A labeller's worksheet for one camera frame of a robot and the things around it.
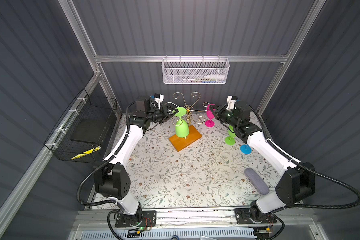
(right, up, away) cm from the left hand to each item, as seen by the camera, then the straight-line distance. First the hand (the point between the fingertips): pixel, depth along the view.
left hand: (177, 110), depth 77 cm
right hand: (+17, +2, 0) cm, 17 cm away
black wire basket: (-46, -12, -6) cm, 48 cm away
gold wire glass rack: (+12, +1, +43) cm, 44 cm away
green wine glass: (+2, -9, +5) cm, 10 cm away
